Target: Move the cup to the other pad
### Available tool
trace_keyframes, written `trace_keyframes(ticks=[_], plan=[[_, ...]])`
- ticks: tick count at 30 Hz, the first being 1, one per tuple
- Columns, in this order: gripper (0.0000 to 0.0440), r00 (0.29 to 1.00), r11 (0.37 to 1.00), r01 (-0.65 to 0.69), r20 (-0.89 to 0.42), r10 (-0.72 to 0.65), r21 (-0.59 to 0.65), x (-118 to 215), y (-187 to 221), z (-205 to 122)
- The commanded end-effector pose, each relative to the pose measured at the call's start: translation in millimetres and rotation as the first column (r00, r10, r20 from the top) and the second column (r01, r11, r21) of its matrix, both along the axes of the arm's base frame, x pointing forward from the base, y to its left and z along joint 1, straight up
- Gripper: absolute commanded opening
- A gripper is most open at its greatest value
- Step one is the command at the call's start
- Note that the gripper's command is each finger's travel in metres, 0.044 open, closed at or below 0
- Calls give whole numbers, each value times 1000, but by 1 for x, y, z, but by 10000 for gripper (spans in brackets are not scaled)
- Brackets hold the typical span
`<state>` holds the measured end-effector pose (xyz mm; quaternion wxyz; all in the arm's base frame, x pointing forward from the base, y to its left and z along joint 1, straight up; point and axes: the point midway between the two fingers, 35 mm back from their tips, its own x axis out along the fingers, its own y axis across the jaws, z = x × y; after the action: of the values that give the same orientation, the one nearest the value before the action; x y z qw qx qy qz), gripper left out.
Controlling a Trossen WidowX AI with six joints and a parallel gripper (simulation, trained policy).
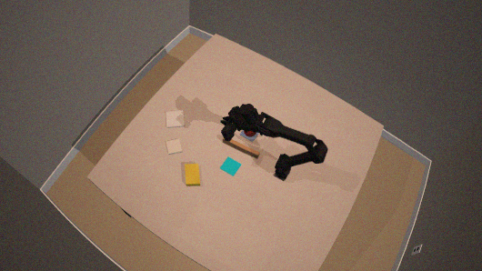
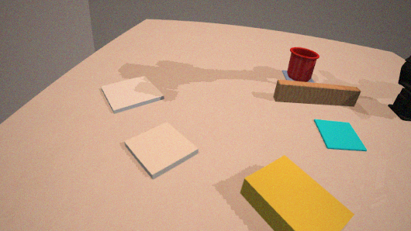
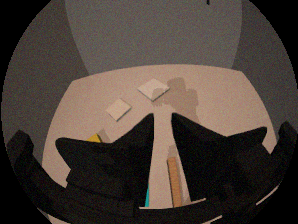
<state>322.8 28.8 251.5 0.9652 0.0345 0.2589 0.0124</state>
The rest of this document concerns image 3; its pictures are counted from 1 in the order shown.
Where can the yellow rectangular block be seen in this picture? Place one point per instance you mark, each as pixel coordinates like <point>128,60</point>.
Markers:
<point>95,138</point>

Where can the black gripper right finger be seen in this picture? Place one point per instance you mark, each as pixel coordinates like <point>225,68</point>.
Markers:
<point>205,155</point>

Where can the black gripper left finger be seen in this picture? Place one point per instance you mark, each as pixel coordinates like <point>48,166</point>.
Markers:
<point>128,158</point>

